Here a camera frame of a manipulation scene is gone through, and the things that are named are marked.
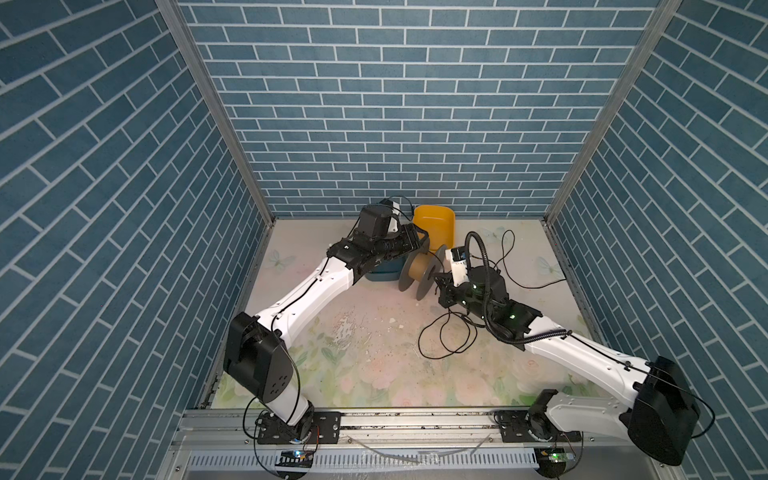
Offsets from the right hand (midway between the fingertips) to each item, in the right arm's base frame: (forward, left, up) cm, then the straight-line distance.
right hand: (432, 271), depth 78 cm
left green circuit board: (-41, +31, -24) cm, 57 cm away
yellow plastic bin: (+38, -4, -18) cm, 42 cm away
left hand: (+6, +3, +7) cm, 9 cm away
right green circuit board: (-36, -31, -25) cm, 54 cm away
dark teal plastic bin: (+14, +15, -20) cm, 29 cm away
